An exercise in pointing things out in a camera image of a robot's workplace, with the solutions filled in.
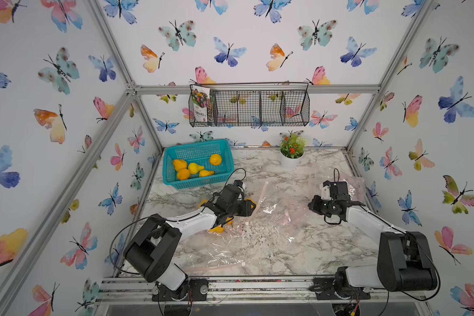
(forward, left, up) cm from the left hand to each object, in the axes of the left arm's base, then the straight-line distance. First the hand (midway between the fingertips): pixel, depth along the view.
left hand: (252, 204), depth 89 cm
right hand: (+1, -27, -1) cm, 27 cm away
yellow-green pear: (+23, +30, -2) cm, 38 cm away
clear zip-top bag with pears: (+12, -54, -5) cm, 56 cm away
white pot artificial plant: (+27, -21, +7) cm, 35 cm away
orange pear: (+27, +38, -2) cm, 46 cm away
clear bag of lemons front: (-13, +2, -8) cm, 15 cm away
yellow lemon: (+19, +23, -1) cm, 30 cm away
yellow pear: (+20, +35, -2) cm, 40 cm away
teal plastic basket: (+31, +19, 0) cm, 36 cm away
